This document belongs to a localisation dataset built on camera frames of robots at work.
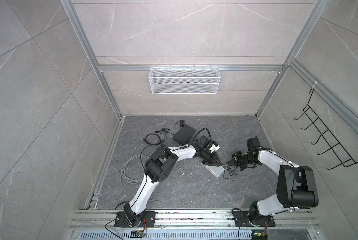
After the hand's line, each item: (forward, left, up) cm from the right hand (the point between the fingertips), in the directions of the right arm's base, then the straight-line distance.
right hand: (226, 159), depth 90 cm
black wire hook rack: (-15, -39, +28) cm, 50 cm away
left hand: (-3, +3, 0) cm, 4 cm away
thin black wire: (-3, -2, -5) cm, 7 cm away
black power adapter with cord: (+27, +39, -4) cm, 47 cm away
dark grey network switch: (+22, +25, -5) cm, 34 cm away
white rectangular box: (-6, +7, -3) cm, 10 cm away
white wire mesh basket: (+48, +25, +25) cm, 59 cm away
